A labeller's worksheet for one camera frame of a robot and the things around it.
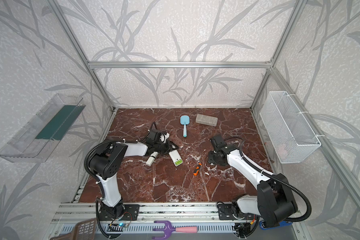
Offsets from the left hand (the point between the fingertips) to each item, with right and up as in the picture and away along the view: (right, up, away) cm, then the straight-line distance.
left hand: (178, 144), depth 95 cm
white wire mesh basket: (+50, +8, -34) cm, 61 cm away
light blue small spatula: (+3, +15, +17) cm, 23 cm away
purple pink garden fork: (-2, -36, -25) cm, 44 cm away
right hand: (+20, -6, -7) cm, 22 cm away
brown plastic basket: (-42, -37, -25) cm, 61 cm away
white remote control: (-2, -8, -4) cm, 9 cm away
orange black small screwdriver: (+11, -14, -8) cm, 20 cm away
